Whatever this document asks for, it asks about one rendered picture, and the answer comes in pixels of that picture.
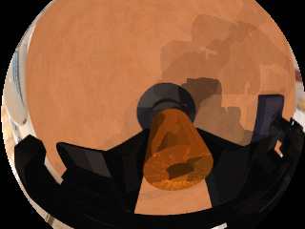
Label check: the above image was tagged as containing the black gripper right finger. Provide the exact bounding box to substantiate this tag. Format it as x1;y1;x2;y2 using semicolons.
196;129;278;207

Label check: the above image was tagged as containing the orange knob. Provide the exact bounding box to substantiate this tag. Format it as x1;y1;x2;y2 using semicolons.
142;110;214;191

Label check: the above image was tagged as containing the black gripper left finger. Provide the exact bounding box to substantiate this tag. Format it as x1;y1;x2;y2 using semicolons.
56;129;150;213

